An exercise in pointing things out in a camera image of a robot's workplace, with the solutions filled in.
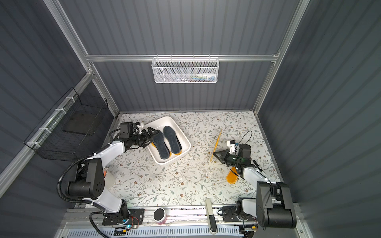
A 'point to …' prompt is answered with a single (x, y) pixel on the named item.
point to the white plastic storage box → (158, 124)
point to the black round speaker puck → (159, 215)
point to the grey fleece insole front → (158, 140)
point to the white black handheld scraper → (211, 219)
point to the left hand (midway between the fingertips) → (158, 136)
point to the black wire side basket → (68, 127)
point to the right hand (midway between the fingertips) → (216, 154)
